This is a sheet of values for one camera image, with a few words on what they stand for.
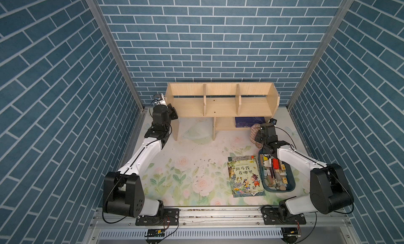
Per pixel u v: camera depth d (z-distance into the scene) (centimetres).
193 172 89
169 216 72
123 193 42
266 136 70
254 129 89
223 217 75
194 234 77
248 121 94
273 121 79
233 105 89
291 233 71
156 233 72
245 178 85
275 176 85
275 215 73
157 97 69
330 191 43
